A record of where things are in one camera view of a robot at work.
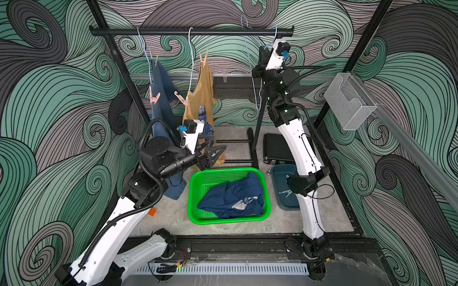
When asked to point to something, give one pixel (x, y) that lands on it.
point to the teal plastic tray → (287, 199)
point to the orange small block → (152, 211)
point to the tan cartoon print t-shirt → (200, 106)
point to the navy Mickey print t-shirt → (240, 197)
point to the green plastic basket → (200, 179)
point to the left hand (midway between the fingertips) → (217, 139)
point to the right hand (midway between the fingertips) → (259, 47)
